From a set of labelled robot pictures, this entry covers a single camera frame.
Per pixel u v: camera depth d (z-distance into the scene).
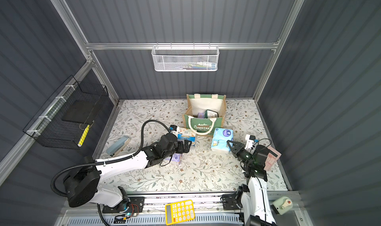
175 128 0.75
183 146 0.74
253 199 0.49
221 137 0.82
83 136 0.68
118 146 0.90
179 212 0.71
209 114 0.96
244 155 0.72
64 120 0.72
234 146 0.75
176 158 0.84
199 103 0.94
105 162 0.46
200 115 1.03
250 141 0.75
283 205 0.67
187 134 0.93
